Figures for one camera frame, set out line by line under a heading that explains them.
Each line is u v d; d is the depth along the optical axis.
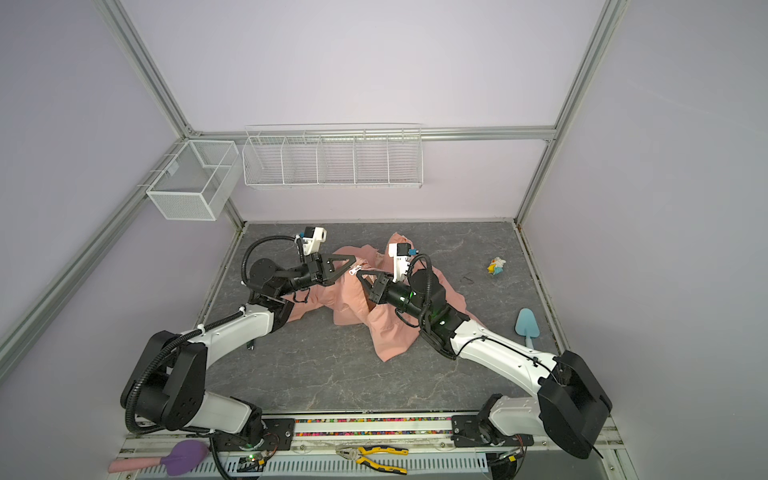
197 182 0.96
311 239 0.71
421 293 0.55
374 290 0.63
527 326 0.91
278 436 0.74
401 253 0.65
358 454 0.71
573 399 0.41
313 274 0.65
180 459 0.71
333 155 0.99
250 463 0.72
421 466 0.71
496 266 1.03
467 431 0.74
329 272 0.68
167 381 0.43
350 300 0.77
